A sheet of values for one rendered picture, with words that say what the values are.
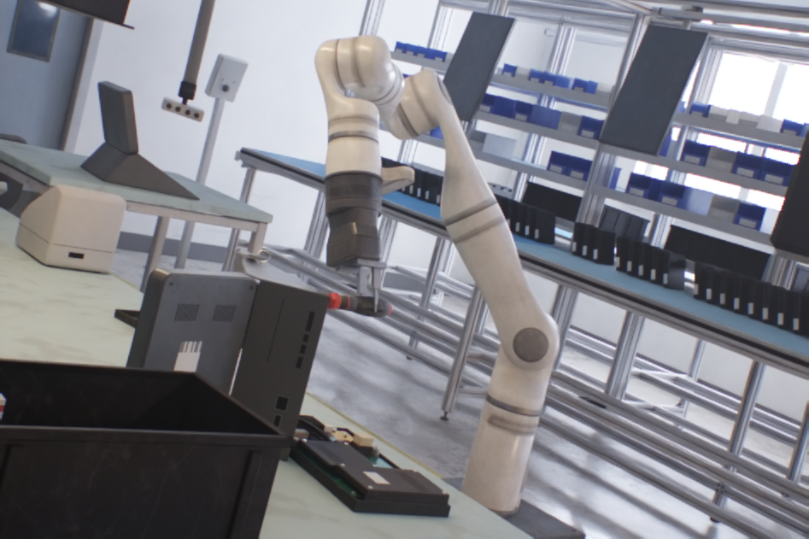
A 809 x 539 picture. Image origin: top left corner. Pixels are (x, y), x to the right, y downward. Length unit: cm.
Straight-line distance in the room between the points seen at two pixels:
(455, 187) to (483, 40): 467
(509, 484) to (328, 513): 71
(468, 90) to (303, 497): 523
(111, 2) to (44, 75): 737
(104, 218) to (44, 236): 11
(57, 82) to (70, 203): 625
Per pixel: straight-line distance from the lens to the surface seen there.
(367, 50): 175
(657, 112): 572
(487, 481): 211
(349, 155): 170
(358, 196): 168
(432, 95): 204
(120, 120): 320
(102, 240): 245
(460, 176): 204
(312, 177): 732
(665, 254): 606
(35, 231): 249
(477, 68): 662
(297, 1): 930
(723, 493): 606
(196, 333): 149
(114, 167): 319
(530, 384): 212
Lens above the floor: 145
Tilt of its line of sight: 6 degrees down
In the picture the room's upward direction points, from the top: 15 degrees clockwise
